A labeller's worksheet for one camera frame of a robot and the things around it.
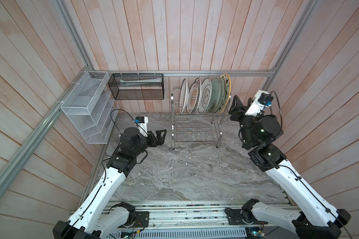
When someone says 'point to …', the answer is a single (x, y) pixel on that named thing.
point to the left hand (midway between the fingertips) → (159, 133)
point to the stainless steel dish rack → (195, 127)
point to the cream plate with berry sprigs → (223, 93)
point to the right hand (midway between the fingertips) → (239, 97)
